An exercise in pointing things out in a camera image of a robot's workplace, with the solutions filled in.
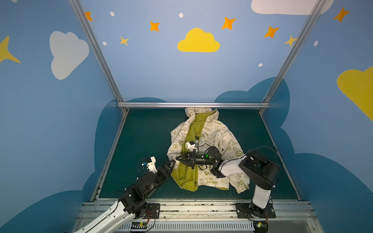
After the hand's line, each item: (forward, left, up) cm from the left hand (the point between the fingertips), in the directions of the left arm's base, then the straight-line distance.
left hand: (174, 163), depth 76 cm
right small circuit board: (-25, -44, -16) cm, 53 cm away
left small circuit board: (-26, +17, -17) cm, 35 cm away
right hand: (0, -2, +5) cm, 5 cm away
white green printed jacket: (+35, -19, -15) cm, 43 cm away
